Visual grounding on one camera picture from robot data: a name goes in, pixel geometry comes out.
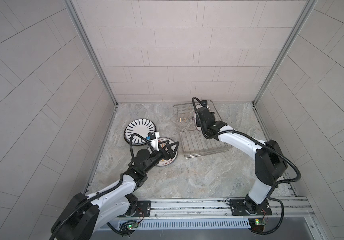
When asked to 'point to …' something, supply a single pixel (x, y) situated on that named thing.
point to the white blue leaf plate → (141, 126)
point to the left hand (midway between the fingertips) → (177, 143)
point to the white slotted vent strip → (144, 224)
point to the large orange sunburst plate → (167, 162)
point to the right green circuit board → (257, 224)
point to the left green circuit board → (132, 225)
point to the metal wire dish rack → (194, 142)
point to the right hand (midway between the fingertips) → (201, 114)
